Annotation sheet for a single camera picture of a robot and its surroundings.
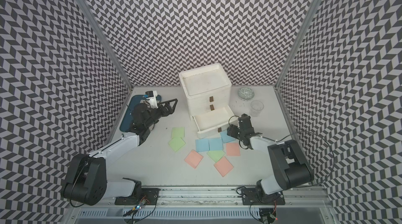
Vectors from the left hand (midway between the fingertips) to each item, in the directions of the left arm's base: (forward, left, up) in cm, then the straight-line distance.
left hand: (173, 102), depth 83 cm
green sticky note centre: (-20, -23, -23) cm, 38 cm away
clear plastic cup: (+9, -50, -17) cm, 54 cm away
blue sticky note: (-10, -29, -22) cm, 38 cm away
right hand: (-8, -33, -21) cm, 40 cm away
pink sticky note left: (-23, -11, -22) cm, 33 cm away
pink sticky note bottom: (-27, -27, -22) cm, 44 cm away
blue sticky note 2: (-15, -23, -20) cm, 34 cm away
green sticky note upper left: (-7, 0, -20) cm, 21 cm away
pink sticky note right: (-18, -33, -21) cm, 43 cm away
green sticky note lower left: (-13, +1, -24) cm, 27 cm away
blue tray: (-1, +32, -18) cm, 37 cm away
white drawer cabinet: (+7, -19, +3) cm, 20 cm away
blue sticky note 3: (-15, -15, -21) cm, 30 cm away
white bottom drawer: (-3, -21, -16) cm, 26 cm away
